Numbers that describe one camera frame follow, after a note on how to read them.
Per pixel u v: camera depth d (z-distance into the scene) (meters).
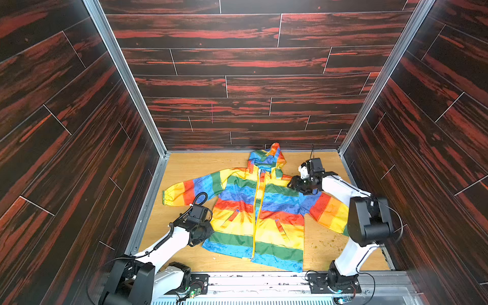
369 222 0.49
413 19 0.69
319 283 0.73
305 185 0.82
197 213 0.70
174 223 0.67
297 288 0.74
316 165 0.77
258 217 0.92
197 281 0.74
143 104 0.96
